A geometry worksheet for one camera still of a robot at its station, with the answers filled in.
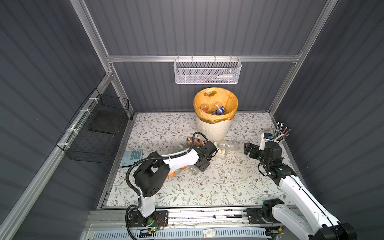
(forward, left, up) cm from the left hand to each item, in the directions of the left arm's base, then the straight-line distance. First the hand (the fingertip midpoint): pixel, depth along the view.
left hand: (201, 163), depth 90 cm
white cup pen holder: (-1, -30, +26) cm, 39 cm away
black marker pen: (-28, -11, -2) cm, 30 cm away
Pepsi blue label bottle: (+32, -4, +17) cm, 37 cm away
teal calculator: (+8, +45, -1) cm, 45 cm away
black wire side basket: (+7, +55, +23) cm, 60 cm away
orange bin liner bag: (+38, -7, +22) cm, 44 cm away
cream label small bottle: (+5, -12, +3) cm, 14 cm away
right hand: (+2, -29, +14) cm, 32 cm away
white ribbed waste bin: (+16, -10, +10) cm, 21 cm away
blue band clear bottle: (+30, -14, +14) cm, 36 cm away
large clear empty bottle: (+16, -22, -5) cm, 27 cm away
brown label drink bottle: (+14, +2, +3) cm, 15 cm away
